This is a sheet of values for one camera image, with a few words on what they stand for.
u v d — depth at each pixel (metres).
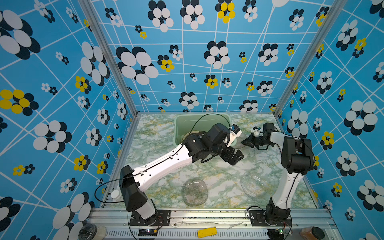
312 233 0.63
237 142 0.81
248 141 0.91
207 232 0.69
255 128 0.98
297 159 0.55
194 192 0.82
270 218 0.67
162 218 0.73
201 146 0.50
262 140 0.87
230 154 0.58
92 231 0.62
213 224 0.72
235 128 0.58
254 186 0.85
